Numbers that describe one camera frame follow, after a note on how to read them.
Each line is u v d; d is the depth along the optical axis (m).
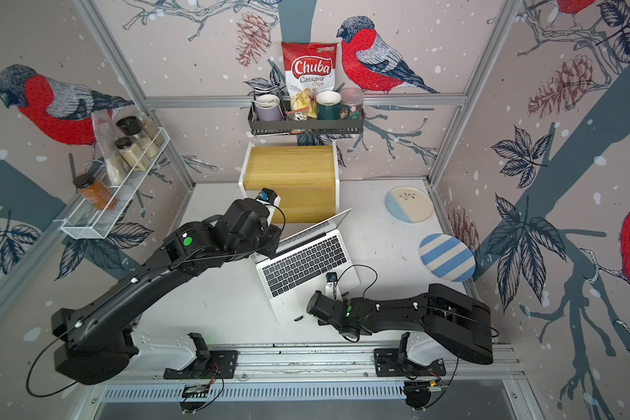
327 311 0.63
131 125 0.78
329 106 0.81
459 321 0.43
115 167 0.71
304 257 0.84
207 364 0.67
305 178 0.76
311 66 0.78
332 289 0.77
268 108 0.81
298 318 0.81
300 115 0.85
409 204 1.13
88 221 0.68
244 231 0.46
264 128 0.89
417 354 0.59
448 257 0.95
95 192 0.66
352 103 0.85
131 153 0.76
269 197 0.56
